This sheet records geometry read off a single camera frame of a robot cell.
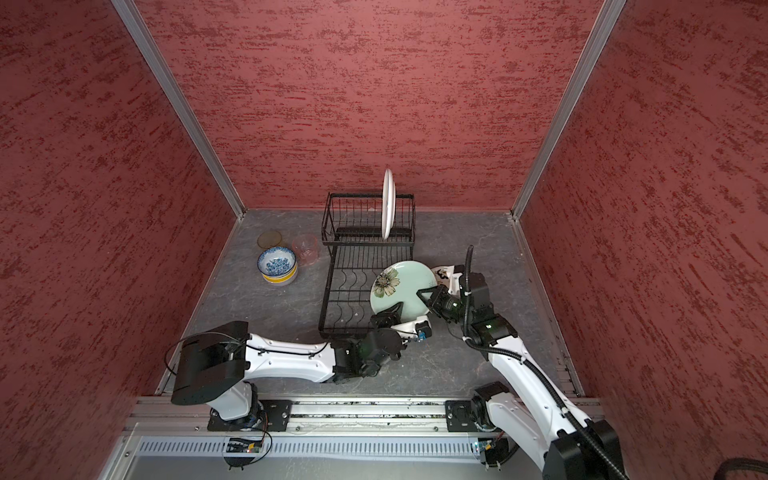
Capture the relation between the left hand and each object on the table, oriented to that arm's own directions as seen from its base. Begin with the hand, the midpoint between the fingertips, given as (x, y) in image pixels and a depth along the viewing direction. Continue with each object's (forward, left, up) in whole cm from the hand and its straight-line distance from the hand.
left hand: (399, 310), depth 79 cm
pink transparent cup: (+29, +34, -11) cm, 46 cm away
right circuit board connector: (-30, -23, -15) cm, 41 cm away
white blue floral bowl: (+20, +41, -7) cm, 47 cm away
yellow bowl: (+13, +37, -7) cm, 40 cm away
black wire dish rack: (+39, +17, -9) cm, 44 cm away
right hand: (+2, -4, +2) cm, 5 cm away
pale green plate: (+8, 0, +1) cm, 8 cm away
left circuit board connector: (-29, +40, -17) cm, 52 cm away
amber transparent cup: (+32, +47, -9) cm, 58 cm away
